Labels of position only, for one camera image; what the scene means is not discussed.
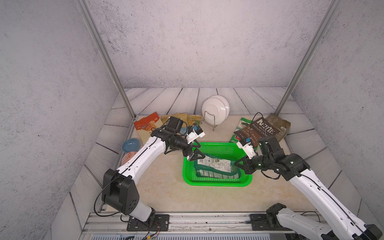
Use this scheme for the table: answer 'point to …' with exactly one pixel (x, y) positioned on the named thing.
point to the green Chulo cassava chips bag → (242, 123)
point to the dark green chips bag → (216, 166)
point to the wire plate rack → (215, 126)
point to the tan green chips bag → (194, 120)
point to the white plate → (215, 109)
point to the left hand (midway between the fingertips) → (202, 151)
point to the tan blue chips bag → (182, 116)
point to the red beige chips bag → (144, 126)
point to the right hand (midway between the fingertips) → (237, 163)
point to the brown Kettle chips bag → (260, 129)
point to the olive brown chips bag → (281, 126)
